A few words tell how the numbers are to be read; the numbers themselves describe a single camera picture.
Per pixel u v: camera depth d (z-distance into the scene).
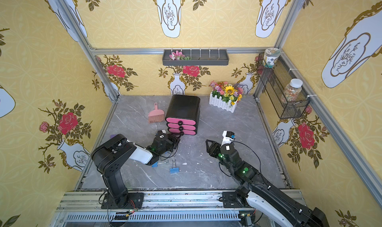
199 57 0.92
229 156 0.57
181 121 0.87
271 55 0.85
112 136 0.98
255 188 0.52
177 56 0.88
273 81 1.03
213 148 0.69
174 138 0.84
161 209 0.72
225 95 1.00
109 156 0.51
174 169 0.84
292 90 0.65
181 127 0.90
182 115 0.90
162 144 0.74
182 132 0.95
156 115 1.10
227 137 0.70
